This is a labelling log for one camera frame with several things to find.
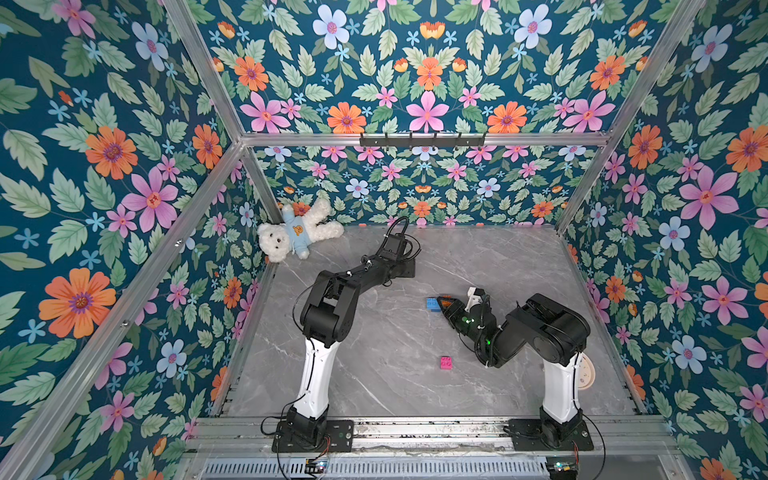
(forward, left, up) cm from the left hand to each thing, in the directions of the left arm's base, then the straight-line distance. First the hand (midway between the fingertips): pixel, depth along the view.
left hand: (410, 261), depth 104 cm
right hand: (-16, -10, 0) cm, 18 cm away
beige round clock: (-42, -45, -2) cm, 62 cm away
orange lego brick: (-19, -9, +2) cm, 21 cm away
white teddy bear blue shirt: (+14, +41, +5) cm, 43 cm away
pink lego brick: (-35, -7, -3) cm, 36 cm away
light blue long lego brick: (-17, -6, -1) cm, 18 cm away
